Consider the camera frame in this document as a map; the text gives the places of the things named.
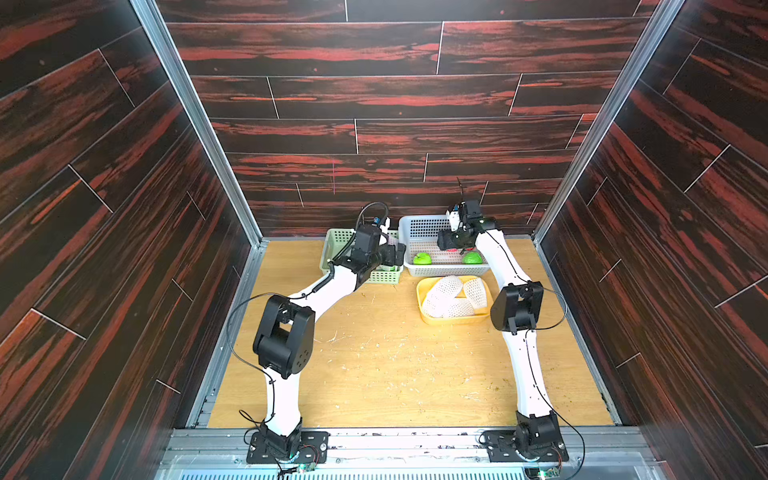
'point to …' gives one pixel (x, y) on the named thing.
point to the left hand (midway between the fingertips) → (395, 244)
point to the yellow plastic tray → (427, 285)
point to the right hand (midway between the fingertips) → (455, 239)
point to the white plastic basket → (419, 234)
